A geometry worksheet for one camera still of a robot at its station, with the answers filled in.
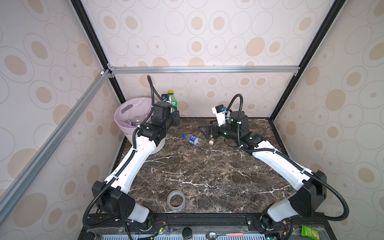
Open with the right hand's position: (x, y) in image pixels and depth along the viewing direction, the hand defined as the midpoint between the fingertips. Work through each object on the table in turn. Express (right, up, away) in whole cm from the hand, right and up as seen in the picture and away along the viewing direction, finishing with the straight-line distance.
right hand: (205, 124), depth 74 cm
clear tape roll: (-15, -41, +8) cm, 45 cm away
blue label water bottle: (-6, -9, +26) cm, 29 cm away
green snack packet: (+48, -51, -4) cm, 70 cm away
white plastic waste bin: (-30, -15, +28) cm, 44 cm away
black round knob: (-8, -46, -11) cm, 48 cm away
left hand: (-14, +7, 0) cm, 16 cm away
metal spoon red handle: (+4, -54, -2) cm, 54 cm away
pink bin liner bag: (-44, +9, +20) cm, 50 cm away
